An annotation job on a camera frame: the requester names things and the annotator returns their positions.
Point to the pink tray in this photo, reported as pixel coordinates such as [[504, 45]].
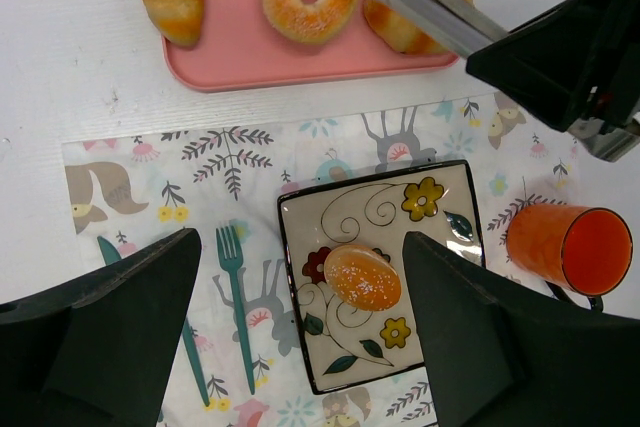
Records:
[[239, 49]]

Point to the sugared ring donut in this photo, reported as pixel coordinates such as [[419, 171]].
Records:
[[309, 23]]

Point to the sesame bread roll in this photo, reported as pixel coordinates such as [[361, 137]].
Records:
[[362, 278]]

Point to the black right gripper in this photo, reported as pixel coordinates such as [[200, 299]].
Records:
[[573, 67]]

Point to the teal plastic fork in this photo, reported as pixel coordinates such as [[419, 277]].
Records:
[[231, 260]]

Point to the orange mug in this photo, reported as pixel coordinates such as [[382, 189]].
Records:
[[587, 250]]

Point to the teal plastic knife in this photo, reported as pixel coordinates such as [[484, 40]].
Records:
[[114, 252]]

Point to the floral patterned placemat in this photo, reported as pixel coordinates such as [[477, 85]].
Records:
[[148, 187]]

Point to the square floral ceramic plate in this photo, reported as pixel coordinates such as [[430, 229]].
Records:
[[343, 346]]

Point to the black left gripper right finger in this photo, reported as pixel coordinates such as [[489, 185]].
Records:
[[500, 354]]

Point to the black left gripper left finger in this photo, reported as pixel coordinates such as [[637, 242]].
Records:
[[98, 350]]

